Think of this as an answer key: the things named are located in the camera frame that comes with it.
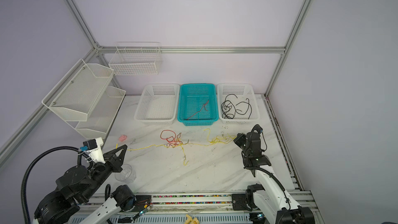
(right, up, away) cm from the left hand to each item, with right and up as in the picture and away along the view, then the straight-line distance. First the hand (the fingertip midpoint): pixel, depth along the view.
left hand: (126, 148), depth 61 cm
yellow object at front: (+25, -35, +8) cm, 44 cm away
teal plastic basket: (+26, +19, +54) cm, 63 cm away
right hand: (+50, +2, +24) cm, 55 cm away
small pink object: (-20, -3, +35) cm, 40 cm away
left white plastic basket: (-4, +19, +55) cm, 58 cm away
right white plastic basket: (+56, +20, +52) cm, 79 cm away
